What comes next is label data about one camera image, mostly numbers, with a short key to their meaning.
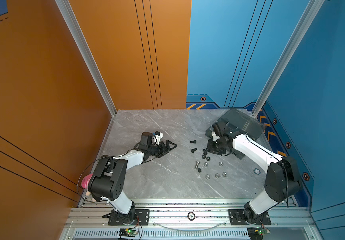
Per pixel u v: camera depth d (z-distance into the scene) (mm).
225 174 870
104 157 497
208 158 940
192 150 966
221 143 656
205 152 965
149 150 758
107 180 464
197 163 914
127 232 708
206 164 914
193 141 1021
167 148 808
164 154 811
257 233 706
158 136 867
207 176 868
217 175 870
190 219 737
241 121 1124
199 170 886
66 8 696
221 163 915
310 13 714
